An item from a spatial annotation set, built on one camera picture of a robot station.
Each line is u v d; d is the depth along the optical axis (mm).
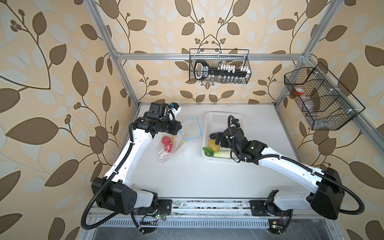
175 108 680
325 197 386
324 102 736
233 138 571
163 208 747
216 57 902
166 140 937
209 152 868
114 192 385
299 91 806
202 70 838
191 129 827
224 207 756
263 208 722
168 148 889
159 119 596
